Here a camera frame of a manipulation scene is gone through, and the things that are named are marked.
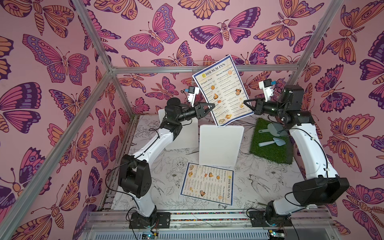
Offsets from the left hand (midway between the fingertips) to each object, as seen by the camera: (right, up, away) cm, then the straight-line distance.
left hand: (216, 106), depth 69 cm
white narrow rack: (+4, -20, +13) cm, 24 cm away
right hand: (+15, +3, +1) cm, 15 cm away
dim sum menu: (-2, -42, +17) cm, 45 cm away
